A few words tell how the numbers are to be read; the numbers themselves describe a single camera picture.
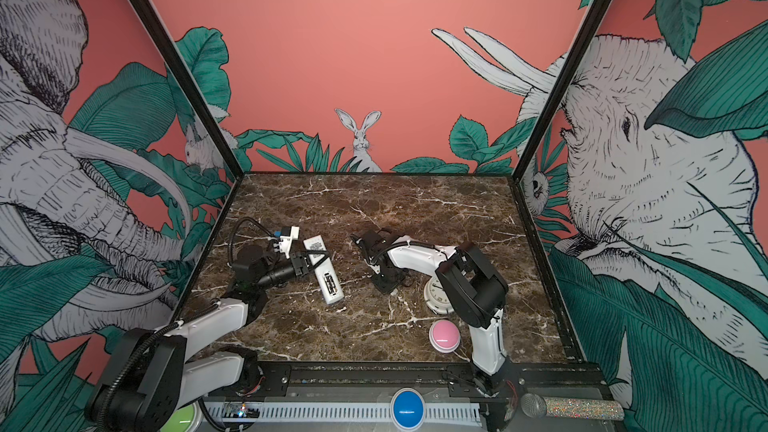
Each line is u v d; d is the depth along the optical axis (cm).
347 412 70
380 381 75
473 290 50
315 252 78
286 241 76
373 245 75
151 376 90
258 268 66
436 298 84
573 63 86
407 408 69
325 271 77
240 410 70
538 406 67
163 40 82
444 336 80
